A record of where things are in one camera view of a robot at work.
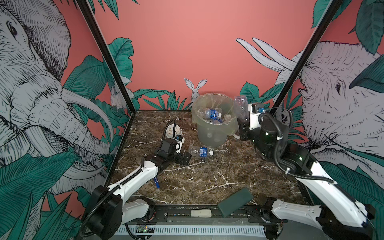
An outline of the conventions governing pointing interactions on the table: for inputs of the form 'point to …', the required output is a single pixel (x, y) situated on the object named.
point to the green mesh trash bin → (211, 133)
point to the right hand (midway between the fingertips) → (240, 116)
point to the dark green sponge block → (235, 202)
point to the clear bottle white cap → (209, 113)
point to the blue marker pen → (157, 183)
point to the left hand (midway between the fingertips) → (185, 152)
